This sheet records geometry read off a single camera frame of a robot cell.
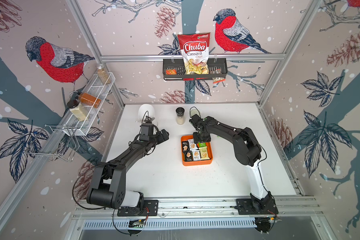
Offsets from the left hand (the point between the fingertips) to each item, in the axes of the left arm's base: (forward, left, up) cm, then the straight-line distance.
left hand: (166, 132), depth 91 cm
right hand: (0, -21, -10) cm, 23 cm away
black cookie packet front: (-12, -14, -7) cm, 20 cm away
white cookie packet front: (-11, -19, -8) cm, 23 cm away
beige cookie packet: (-10, -23, -8) cm, 26 cm away
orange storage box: (-17, -19, -7) cm, 26 cm away
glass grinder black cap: (+15, -8, 0) cm, 17 cm away
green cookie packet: (-4, -23, -9) cm, 25 cm away
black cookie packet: (-5, -12, -7) cm, 15 cm away
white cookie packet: (-6, -17, -7) cm, 19 cm away
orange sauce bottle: (+2, +36, +26) cm, 44 cm away
